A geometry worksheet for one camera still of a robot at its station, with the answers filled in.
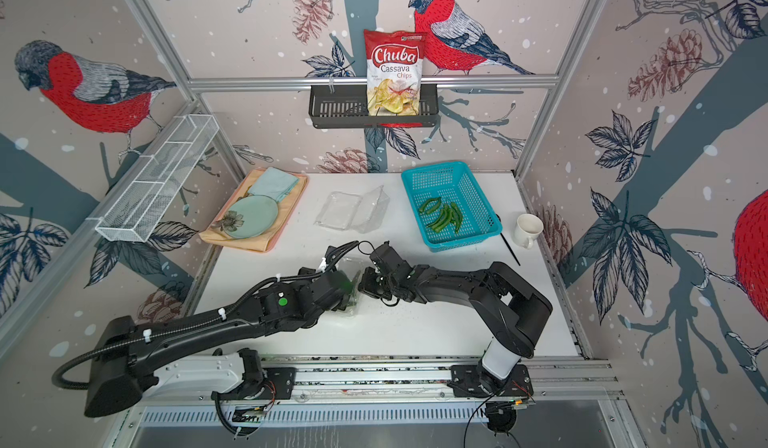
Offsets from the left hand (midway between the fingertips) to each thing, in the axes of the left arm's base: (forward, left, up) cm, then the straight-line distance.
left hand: (339, 276), depth 78 cm
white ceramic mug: (+21, -59, -7) cm, 63 cm away
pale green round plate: (+30, +39, -14) cm, 51 cm away
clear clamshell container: (+31, -2, -13) cm, 33 cm away
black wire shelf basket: (+50, +1, +19) cm, 54 cm away
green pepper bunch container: (+29, -34, -11) cm, 46 cm away
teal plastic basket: (+45, -38, -11) cm, 60 cm away
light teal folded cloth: (+46, +34, -14) cm, 59 cm away
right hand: (0, -3, -8) cm, 9 cm away
